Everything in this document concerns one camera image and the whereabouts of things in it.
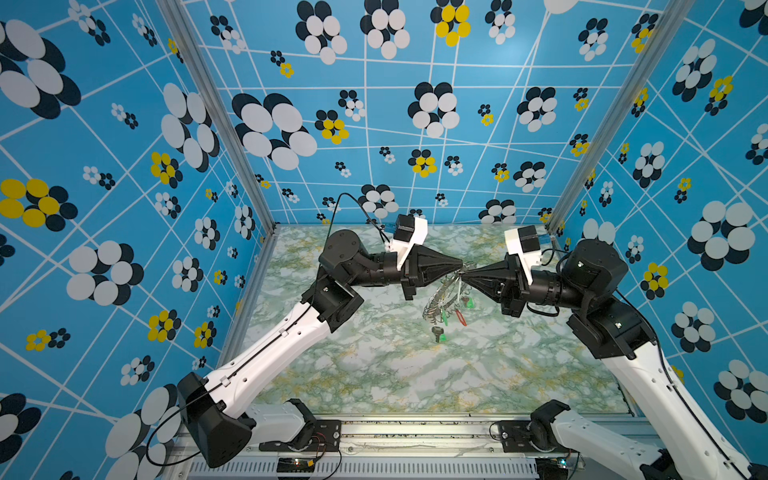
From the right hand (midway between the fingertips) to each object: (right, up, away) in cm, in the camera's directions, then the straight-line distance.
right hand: (465, 278), depth 53 cm
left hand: (-2, +2, -4) cm, 5 cm away
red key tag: (+9, -17, +43) cm, 47 cm away
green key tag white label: (-3, -13, +8) cm, 16 cm away
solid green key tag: (-2, -9, +8) cm, 13 cm away
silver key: (-4, -11, +7) cm, 14 cm away
